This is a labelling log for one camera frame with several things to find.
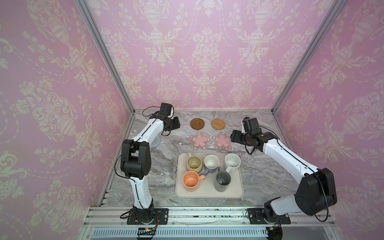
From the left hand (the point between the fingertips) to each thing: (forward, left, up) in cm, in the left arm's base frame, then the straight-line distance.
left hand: (178, 124), depth 96 cm
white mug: (-19, -34, -11) cm, 41 cm away
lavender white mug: (-21, -21, -11) cm, 32 cm away
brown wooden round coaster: (+12, -12, -12) cm, 21 cm away
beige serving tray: (-35, -18, -14) cm, 42 cm away
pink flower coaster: (-3, -14, -14) cm, 20 cm away
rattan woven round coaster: (+12, -28, -13) cm, 33 cm away
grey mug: (-31, -27, -11) cm, 43 cm away
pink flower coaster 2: (-4, -30, -13) cm, 33 cm away
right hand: (-10, -35, +3) cm, 36 cm away
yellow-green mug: (-21, -10, -12) cm, 26 cm away
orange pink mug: (-31, -9, -12) cm, 35 cm away
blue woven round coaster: (-5, +16, -13) cm, 22 cm away
